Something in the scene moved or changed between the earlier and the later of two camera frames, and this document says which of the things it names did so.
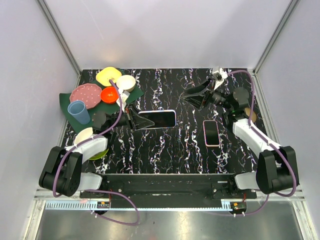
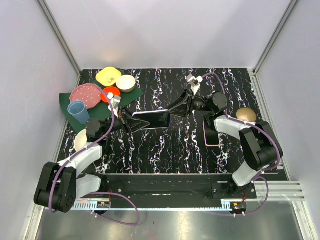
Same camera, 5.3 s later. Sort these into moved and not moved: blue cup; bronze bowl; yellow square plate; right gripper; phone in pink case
Moved: right gripper
Not moved: bronze bowl; blue cup; phone in pink case; yellow square plate
